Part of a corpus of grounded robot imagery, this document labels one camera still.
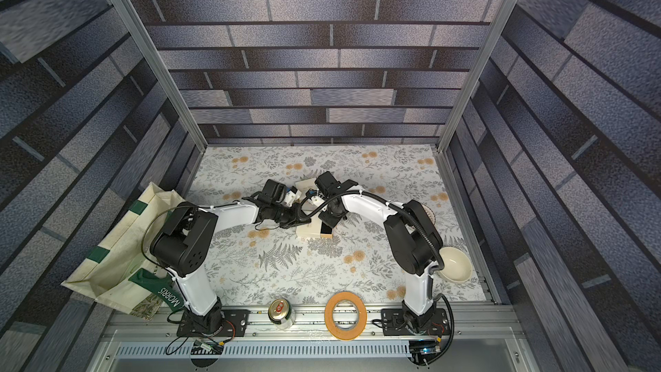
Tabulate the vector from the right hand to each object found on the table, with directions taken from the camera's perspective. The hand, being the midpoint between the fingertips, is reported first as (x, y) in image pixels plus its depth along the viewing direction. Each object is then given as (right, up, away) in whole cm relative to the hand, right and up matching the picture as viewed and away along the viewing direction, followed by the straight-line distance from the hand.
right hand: (330, 214), depth 93 cm
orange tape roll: (+3, -29, -22) cm, 37 cm away
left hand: (-6, -1, -2) cm, 7 cm away
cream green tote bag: (-63, -14, -18) cm, 67 cm away
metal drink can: (-12, -22, -26) cm, 36 cm away
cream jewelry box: (-11, +10, +8) cm, 17 cm away
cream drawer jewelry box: (-6, -5, -2) cm, 8 cm away
